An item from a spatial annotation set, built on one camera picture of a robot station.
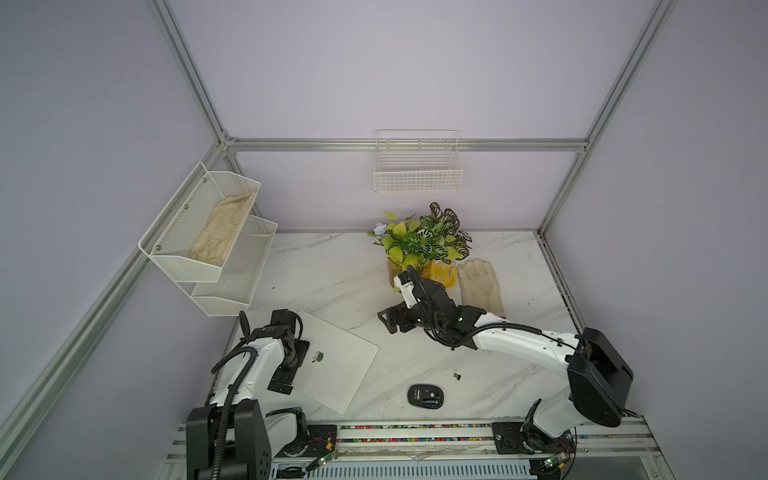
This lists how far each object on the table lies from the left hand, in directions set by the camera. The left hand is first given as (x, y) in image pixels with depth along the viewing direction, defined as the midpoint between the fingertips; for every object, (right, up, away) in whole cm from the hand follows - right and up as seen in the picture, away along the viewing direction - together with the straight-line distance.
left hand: (297, 369), depth 84 cm
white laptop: (+11, +1, +2) cm, 11 cm away
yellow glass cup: (+45, +26, +23) cm, 57 cm away
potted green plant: (+34, +36, 0) cm, 50 cm away
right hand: (+28, +17, -1) cm, 33 cm away
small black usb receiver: (+46, -2, 0) cm, 46 cm away
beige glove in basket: (-20, +38, -6) cm, 43 cm away
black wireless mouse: (+36, -5, -6) cm, 37 cm away
